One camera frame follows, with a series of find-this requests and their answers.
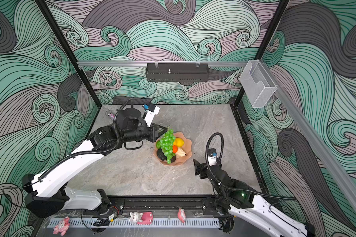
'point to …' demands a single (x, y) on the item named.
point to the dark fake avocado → (161, 155)
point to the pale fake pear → (180, 152)
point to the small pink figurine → (181, 215)
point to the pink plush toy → (62, 226)
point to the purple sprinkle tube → (111, 115)
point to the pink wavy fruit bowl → (186, 146)
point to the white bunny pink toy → (142, 218)
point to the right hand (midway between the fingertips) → (201, 160)
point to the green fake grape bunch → (166, 143)
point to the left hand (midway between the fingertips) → (168, 129)
